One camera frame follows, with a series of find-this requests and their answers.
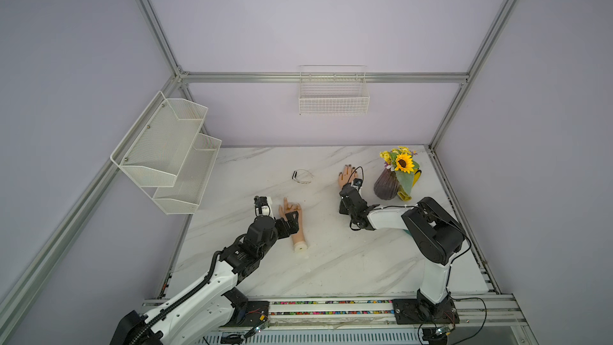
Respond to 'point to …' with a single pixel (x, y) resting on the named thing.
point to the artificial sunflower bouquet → (401, 160)
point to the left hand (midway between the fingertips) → (287, 218)
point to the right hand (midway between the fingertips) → (348, 203)
